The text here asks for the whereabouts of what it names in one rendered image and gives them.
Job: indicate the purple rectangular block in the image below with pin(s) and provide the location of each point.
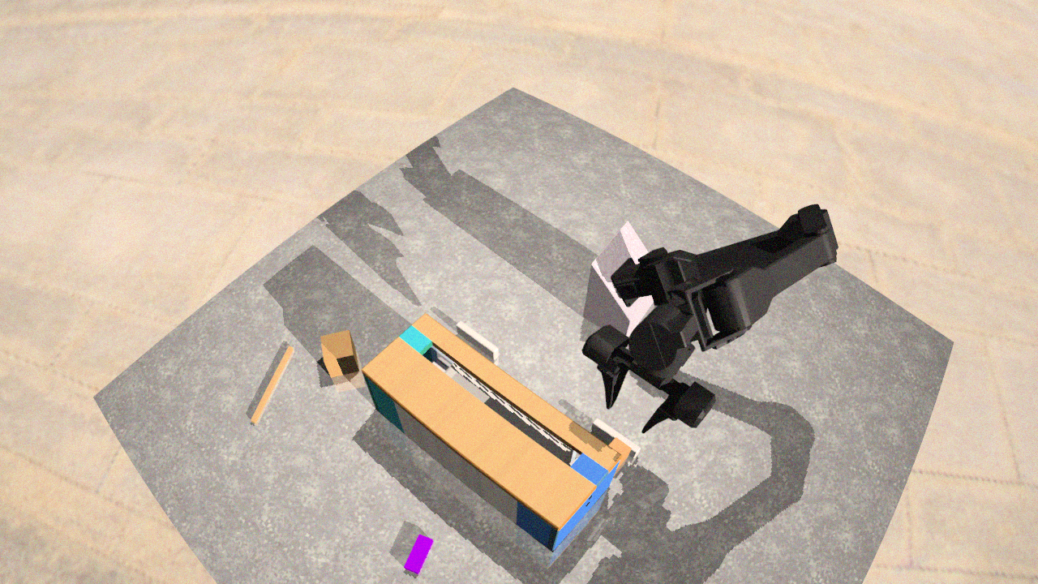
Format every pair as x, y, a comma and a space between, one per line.
418, 554

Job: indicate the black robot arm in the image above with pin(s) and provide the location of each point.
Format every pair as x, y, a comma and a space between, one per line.
736, 283

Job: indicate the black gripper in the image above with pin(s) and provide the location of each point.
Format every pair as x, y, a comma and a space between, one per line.
607, 348

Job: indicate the orange thin bar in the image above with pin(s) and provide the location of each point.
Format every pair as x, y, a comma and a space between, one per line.
271, 385

